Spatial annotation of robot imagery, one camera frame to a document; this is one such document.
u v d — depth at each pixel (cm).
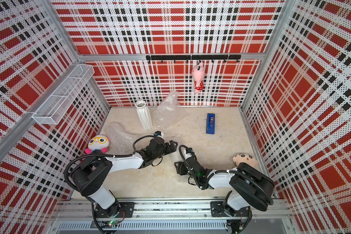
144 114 95
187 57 89
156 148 72
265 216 72
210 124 104
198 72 91
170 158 90
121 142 91
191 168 65
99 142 93
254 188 43
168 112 118
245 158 83
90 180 45
